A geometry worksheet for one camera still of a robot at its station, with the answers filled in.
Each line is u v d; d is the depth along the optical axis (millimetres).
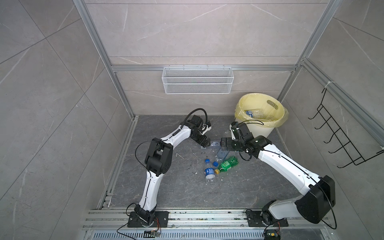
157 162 571
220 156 918
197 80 1005
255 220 730
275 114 904
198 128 844
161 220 734
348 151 642
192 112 777
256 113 955
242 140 595
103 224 730
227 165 870
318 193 395
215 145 958
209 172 839
